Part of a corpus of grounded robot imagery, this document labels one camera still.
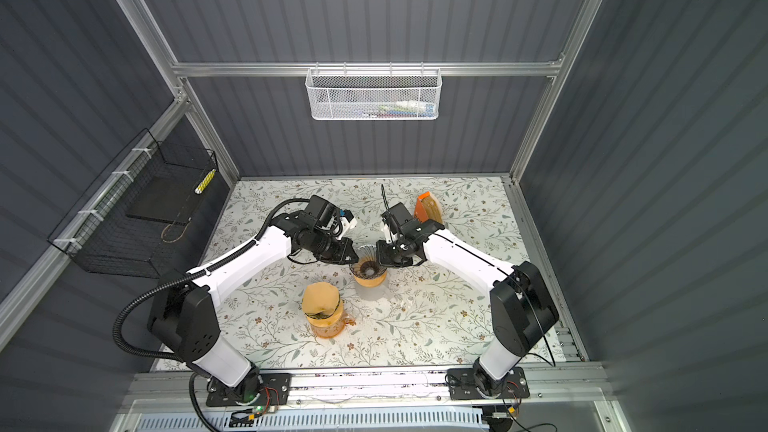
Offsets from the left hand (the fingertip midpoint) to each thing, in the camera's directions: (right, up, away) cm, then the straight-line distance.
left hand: (358, 260), depth 82 cm
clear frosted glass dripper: (+3, -11, +4) cm, 12 cm away
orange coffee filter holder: (+21, +15, +18) cm, 31 cm away
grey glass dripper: (+2, -3, +4) cm, 5 cm away
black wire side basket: (-53, +12, -8) cm, 55 cm away
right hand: (+6, -2, +2) cm, 7 cm away
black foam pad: (-51, +17, -3) cm, 54 cm away
